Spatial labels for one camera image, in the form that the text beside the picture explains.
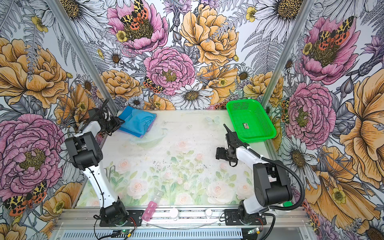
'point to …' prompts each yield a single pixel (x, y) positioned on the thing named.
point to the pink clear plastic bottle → (148, 214)
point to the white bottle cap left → (174, 214)
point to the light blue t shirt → (140, 121)
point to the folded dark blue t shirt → (126, 113)
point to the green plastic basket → (250, 122)
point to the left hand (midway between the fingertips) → (123, 125)
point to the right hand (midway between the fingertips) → (222, 160)
